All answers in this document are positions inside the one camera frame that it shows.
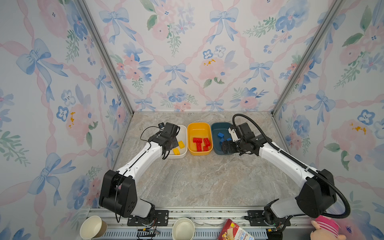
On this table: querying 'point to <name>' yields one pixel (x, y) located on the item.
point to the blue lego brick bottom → (221, 134)
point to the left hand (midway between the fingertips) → (172, 141)
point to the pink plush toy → (328, 229)
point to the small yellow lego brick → (181, 145)
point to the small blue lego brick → (222, 140)
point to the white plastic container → (181, 151)
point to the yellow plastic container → (199, 130)
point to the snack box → (230, 230)
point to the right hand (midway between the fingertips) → (228, 146)
